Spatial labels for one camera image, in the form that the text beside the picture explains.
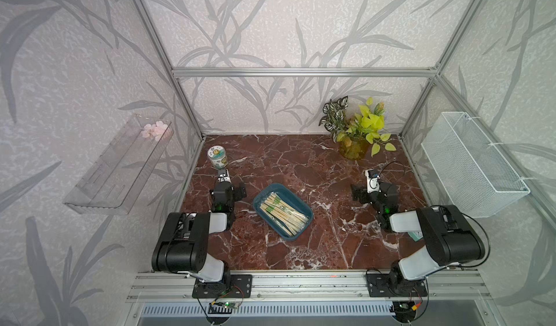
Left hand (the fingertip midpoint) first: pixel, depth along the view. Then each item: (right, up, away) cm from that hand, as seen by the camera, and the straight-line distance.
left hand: (230, 182), depth 94 cm
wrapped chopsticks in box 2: (+27, -15, -5) cm, 31 cm away
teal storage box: (+13, -5, +4) cm, 15 cm away
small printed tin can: (-9, +12, +8) cm, 17 cm away
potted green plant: (+56, +21, +2) cm, 60 cm away
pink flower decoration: (-19, +20, -19) cm, 34 cm away
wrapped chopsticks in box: (+27, -15, -5) cm, 31 cm away
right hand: (+59, 0, +1) cm, 59 cm away
